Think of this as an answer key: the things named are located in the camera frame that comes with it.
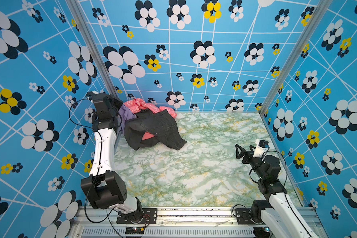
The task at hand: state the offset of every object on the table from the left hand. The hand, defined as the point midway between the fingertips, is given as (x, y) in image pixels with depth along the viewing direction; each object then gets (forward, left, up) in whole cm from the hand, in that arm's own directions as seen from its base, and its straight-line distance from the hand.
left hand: (117, 94), depth 75 cm
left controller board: (-54, -10, -41) cm, 69 cm away
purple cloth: (-1, 0, -14) cm, 14 cm away
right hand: (-18, -67, -20) cm, 73 cm away
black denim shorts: (+2, -20, -26) cm, 33 cm away
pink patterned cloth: (+20, -1, -25) cm, 32 cm away
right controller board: (-55, -72, -38) cm, 98 cm away
